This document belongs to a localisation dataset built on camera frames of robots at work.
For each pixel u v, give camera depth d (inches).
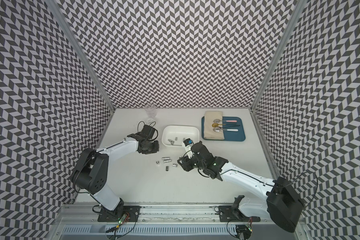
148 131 29.7
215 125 42.6
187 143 27.6
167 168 34.8
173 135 40.3
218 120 43.5
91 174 18.2
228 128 40.9
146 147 31.0
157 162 35.0
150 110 45.5
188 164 27.4
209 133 41.3
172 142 38.8
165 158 35.9
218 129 41.5
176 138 39.7
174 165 35.0
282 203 15.7
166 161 35.0
